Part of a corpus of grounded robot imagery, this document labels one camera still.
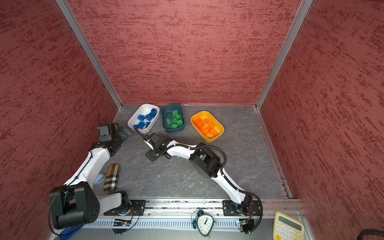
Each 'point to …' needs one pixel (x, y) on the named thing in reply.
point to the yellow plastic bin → (218, 127)
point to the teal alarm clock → (205, 222)
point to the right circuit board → (248, 225)
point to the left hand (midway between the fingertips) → (124, 137)
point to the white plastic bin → (143, 109)
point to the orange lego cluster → (200, 126)
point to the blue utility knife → (69, 231)
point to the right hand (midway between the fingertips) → (154, 153)
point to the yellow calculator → (286, 227)
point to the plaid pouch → (111, 179)
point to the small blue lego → (136, 126)
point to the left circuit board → (119, 222)
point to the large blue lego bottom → (152, 115)
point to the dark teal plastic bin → (173, 118)
